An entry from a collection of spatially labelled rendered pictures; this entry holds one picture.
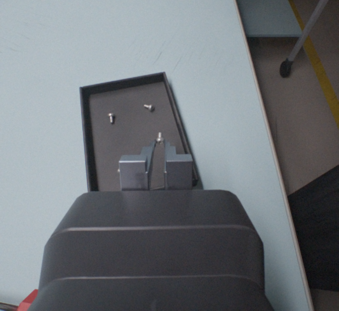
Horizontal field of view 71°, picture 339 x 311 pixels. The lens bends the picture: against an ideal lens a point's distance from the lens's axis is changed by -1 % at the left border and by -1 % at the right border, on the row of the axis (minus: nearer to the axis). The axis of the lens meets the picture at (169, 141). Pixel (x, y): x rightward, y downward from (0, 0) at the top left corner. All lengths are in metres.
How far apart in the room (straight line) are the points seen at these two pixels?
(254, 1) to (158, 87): 1.55
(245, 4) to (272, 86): 0.53
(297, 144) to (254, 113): 1.28
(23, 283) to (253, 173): 0.18
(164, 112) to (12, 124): 0.14
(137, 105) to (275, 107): 1.41
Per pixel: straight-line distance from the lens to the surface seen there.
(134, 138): 0.21
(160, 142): 0.17
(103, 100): 0.23
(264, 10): 1.70
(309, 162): 1.49
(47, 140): 0.23
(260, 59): 1.85
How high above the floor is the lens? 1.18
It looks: 62 degrees down
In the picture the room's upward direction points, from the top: straight up
